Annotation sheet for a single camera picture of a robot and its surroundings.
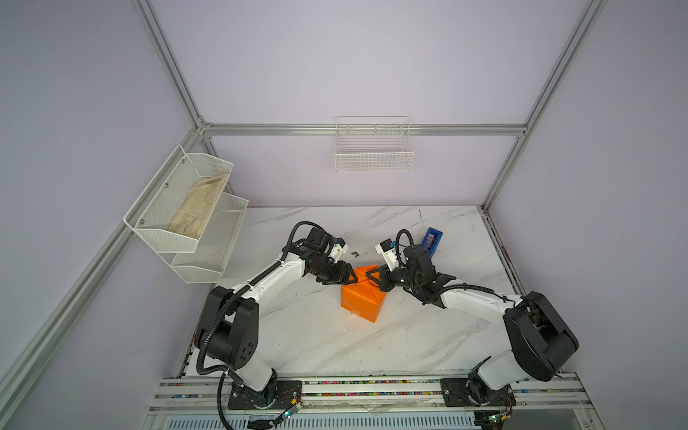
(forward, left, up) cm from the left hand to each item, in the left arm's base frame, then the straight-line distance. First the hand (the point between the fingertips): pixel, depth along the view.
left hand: (348, 282), depth 84 cm
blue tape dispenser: (+21, -32, -5) cm, 38 cm away
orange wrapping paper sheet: (-6, -5, +1) cm, 7 cm away
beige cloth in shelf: (+14, +46, +18) cm, 51 cm away
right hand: (+2, -6, +2) cm, 6 cm away
